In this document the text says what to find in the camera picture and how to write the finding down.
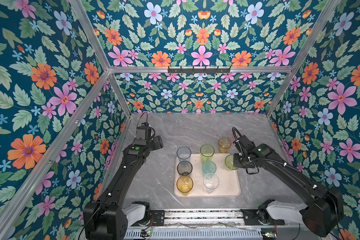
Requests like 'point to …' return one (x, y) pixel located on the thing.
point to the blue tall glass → (184, 153)
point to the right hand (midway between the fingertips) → (236, 162)
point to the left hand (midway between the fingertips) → (158, 136)
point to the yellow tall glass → (184, 184)
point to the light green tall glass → (206, 153)
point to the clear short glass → (210, 182)
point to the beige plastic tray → (195, 178)
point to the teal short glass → (208, 166)
